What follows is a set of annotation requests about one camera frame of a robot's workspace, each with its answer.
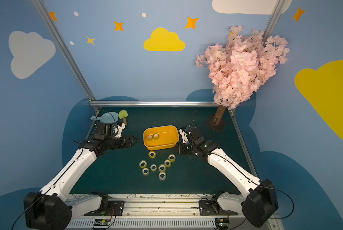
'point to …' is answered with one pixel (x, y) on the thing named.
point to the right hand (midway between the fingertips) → (178, 146)
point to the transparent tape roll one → (149, 137)
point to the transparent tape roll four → (167, 163)
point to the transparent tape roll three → (171, 157)
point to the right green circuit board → (222, 223)
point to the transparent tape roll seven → (153, 167)
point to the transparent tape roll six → (142, 161)
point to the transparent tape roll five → (152, 154)
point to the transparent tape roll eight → (145, 171)
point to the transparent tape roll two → (155, 136)
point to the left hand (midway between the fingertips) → (132, 139)
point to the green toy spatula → (123, 114)
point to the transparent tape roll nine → (162, 176)
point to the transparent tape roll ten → (162, 167)
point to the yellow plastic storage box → (161, 138)
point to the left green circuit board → (102, 222)
